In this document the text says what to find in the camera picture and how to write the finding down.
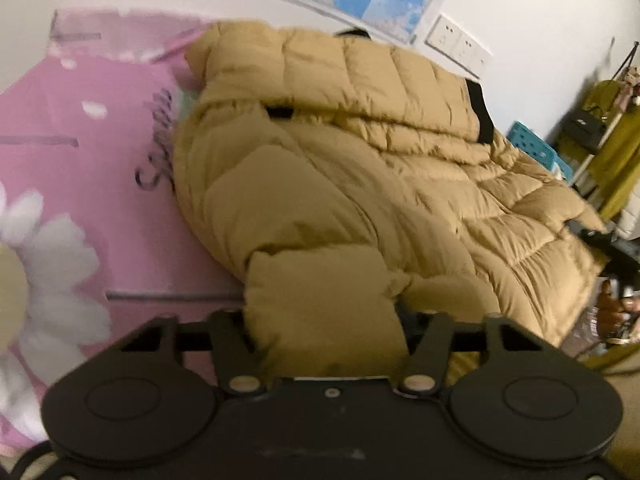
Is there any pink floral bed sheet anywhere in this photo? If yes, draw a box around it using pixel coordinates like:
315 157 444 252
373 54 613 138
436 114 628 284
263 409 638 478
1 10 243 457

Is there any black shoulder bag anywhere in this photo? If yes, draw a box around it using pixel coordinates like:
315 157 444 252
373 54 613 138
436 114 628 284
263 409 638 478
563 110 606 154

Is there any tan puffer jacket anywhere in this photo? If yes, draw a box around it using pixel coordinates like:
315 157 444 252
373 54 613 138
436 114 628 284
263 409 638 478
172 21 602 377

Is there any teal plastic basket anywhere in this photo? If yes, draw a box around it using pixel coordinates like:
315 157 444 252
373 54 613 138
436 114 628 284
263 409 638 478
506 122 573 182

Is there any olive hanging garment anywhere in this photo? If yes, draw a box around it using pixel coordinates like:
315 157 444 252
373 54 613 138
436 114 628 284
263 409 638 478
574 80 639 221

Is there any white wall socket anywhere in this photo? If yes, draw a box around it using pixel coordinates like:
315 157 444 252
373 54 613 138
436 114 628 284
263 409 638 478
450 32 494 78
425 14 461 55

